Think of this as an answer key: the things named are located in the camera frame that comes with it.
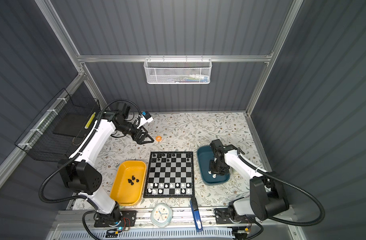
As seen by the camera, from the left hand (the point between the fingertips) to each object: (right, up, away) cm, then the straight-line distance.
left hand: (148, 136), depth 80 cm
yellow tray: (-13, -28, +4) cm, 31 cm away
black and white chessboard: (+11, -23, +7) cm, 26 cm away
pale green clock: (+8, -38, -8) cm, 40 cm away
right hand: (+38, -22, +5) cm, 44 cm away
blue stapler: (+25, -38, -8) cm, 46 cm away
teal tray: (+33, -12, +13) cm, 37 cm away
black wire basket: (-43, +2, -9) cm, 44 cm away
